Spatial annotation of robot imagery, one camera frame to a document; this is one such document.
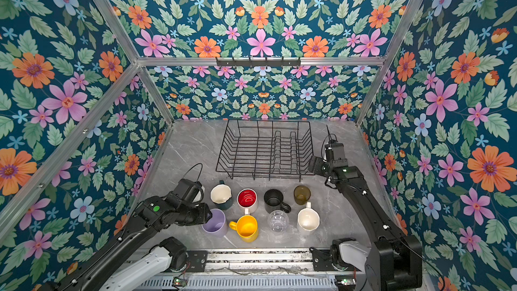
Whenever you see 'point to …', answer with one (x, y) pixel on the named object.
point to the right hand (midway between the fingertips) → (318, 163)
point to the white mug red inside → (247, 201)
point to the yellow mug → (246, 228)
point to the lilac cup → (217, 226)
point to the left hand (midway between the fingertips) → (212, 214)
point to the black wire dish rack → (269, 149)
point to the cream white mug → (308, 217)
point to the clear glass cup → (278, 221)
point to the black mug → (273, 201)
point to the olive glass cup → (301, 195)
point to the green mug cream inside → (221, 195)
